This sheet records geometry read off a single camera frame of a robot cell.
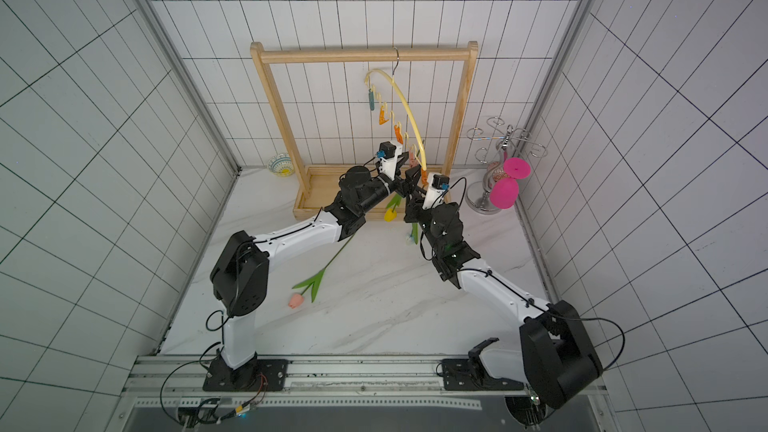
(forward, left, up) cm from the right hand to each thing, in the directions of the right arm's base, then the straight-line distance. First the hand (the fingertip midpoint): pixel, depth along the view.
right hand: (398, 189), depth 78 cm
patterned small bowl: (+30, +49, -23) cm, 61 cm away
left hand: (+5, -5, +5) cm, 8 cm away
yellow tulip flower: (+3, +2, -15) cm, 15 cm away
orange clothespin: (+22, +6, +6) cm, 24 cm away
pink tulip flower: (-17, +24, -25) cm, 39 cm away
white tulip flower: (-4, -5, -19) cm, 20 cm away
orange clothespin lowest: (0, -7, +5) cm, 8 cm away
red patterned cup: (+21, -33, -13) cm, 42 cm away
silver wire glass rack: (+21, -30, -27) cm, 45 cm away
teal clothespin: (+31, +10, +8) cm, 33 cm away
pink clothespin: (+2, -4, +9) cm, 10 cm away
